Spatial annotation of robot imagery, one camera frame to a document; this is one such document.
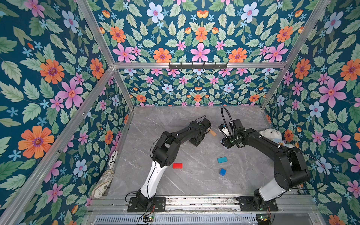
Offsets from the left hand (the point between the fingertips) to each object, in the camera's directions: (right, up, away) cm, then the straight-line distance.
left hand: (202, 140), depth 99 cm
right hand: (+15, +1, -7) cm, 16 cm away
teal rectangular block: (+12, -11, -10) cm, 19 cm away
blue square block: (+11, -17, -14) cm, 25 cm away
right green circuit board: (+29, -37, -28) cm, 54 cm away
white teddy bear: (+47, +4, -8) cm, 48 cm away
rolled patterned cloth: (-58, -19, -18) cm, 64 cm away
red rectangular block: (-17, -15, -9) cm, 25 cm away
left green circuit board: (-31, -37, -27) cm, 55 cm away
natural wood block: (+8, +5, +3) cm, 10 cm away
